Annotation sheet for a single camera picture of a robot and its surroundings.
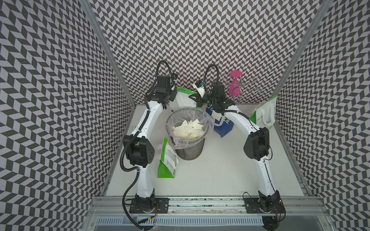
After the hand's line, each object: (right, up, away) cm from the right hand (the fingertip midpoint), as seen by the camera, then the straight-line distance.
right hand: (189, 96), depth 86 cm
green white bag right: (+45, -12, -1) cm, 46 cm away
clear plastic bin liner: (-8, -13, -6) cm, 16 cm away
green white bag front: (-15, -44, -6) cm, 47 cm away
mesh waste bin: (+2, -35, -3) cm, 35 cm away
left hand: (-13, +4, +1) cm, 13 cm away
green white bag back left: (-5, -2, +3) cm, 6 cm away
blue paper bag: (+20, -19, 0) cm, 28 cm away
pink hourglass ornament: (+29, +4, +5) cm, 29 cm away
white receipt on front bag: (-9, -34, -17) cm, 38 cm away
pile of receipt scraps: (+2, -20, -4) cm, 21 cm away
